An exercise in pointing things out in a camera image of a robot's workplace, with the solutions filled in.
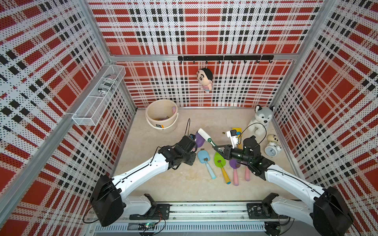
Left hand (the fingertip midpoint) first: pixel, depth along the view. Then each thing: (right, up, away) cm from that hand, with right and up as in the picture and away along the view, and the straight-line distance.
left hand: (192, 155), depth 81 cm
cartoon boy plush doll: (+8, +47, +10) cm, 48 cm away
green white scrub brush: (+8, +10, 0) cm, 13 cm away
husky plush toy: (+45, +22, +12) cm, 52 cm away
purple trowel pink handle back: (-13, +27, +15) cm, 33 cm away
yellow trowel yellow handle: (+23, +13, -11) cm, 29 cm away
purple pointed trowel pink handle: (+26, -8, +9) cm, 29 cm away
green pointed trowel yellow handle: (+18, -7, +10) cm, 22 cm away
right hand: (+13, +5, -5) cm, 15 cm away
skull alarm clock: (+50, +3, +8) cm, 50 cm away
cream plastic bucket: (-25, +24, +31) cm, 46 cm away
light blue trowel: (+7, -3, +12) cm, 14 cm away
